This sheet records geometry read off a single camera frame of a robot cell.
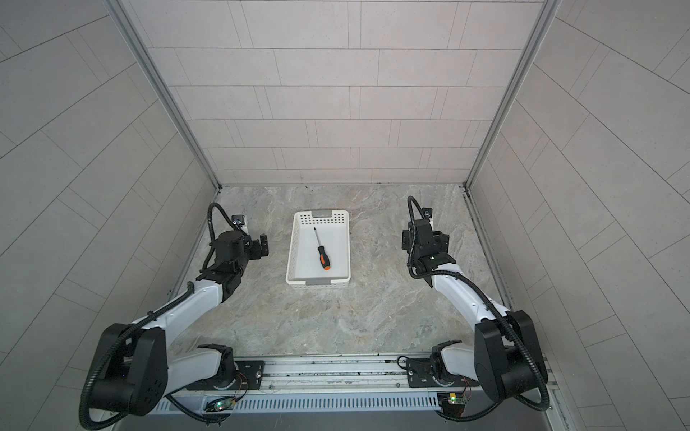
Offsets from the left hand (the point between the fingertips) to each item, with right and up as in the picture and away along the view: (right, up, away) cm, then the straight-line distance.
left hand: (255, 231), depth 88 cm
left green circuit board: (0, -40, -23) cm, 47 cm away
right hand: (+56, 0, 0) cm, 56 cm away
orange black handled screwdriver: (+22, -9, +4) cm, 24 cm away
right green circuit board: (+59, -42, -20) cm, 75 cm away
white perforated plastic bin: (+15, -13, +4) cm, 20 cm away
